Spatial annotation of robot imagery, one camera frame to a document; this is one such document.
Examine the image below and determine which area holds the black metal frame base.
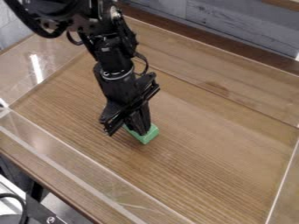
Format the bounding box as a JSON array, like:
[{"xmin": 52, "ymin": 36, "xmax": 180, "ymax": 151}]
[{"xmin": 22, "ymin": 198, "xmax": 85, "ymax": 224}]

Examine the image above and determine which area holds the black cable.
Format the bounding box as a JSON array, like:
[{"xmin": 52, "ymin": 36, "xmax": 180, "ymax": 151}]
[{"xmin": 0, "ymin": 192, "xmax": 29, "ymax": 224}]

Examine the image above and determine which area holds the green rectangular block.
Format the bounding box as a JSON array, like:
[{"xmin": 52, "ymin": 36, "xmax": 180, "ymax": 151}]
[{"xmin": 122, "ymin": 123, "xmax": 158, "ymax": 144}]

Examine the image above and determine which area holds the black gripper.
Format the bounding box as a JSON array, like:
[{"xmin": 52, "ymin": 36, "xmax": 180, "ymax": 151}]
[{"xmin": 92, "ymin": 62, "xmax": 161, "ymax": 137}]

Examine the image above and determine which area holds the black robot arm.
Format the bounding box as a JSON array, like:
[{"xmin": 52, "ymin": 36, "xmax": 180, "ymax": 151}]
[{"xmin": 4, "ymin": 0, "xmax": 158, "ymax": 136}]

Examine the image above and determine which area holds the clear acrylic enclosure wall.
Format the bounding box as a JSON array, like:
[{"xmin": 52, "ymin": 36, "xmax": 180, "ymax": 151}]
[{"xmin": 0, "ymin": 8, "xmax": 299, "ymax": 224}]

